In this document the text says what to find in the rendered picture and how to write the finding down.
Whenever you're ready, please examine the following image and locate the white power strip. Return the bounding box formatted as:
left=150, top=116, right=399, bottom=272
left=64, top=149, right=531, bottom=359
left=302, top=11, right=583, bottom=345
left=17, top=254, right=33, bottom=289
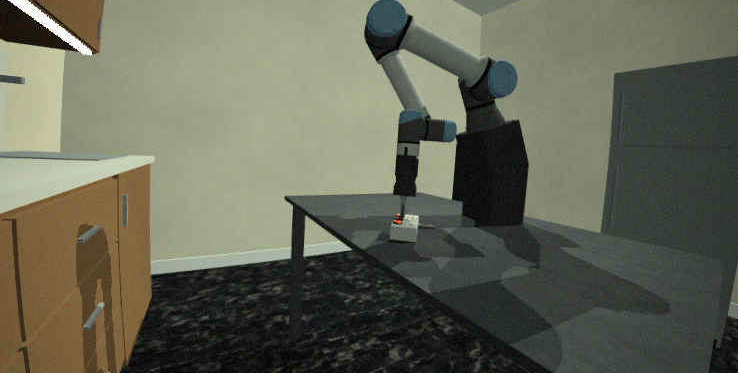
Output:
left=390, top=214, right=435, bottom=243

